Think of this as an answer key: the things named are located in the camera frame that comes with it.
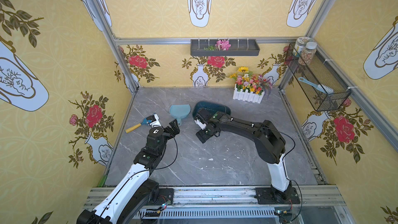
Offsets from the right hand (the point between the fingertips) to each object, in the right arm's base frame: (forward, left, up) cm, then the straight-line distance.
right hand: (207, 130), depth 94 cm
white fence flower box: (+27, -27, +10) cm, 39 cm away
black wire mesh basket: (+25, -62, +25) cm, 72 cm away
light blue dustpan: (+15, +20, -2) cm, 25 cm away
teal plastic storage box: (+20, -2, -1) cm, 20 cm away
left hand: (-4, +23, +15) cm, 28 cm away
